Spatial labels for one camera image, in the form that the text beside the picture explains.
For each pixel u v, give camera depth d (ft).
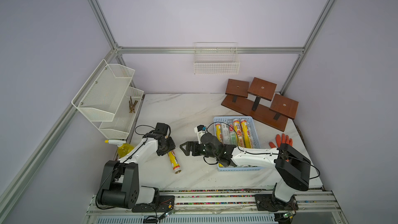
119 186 1.38
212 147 2.04
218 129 3.17
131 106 3.14
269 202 2.41
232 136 3.06
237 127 3.05
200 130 2.40
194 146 2.27
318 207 2.42
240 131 3.02
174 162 2.65
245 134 2.97
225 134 3.12
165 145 2.46
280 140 3.15
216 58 3.06
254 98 3.31
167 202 2.40
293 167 1.46
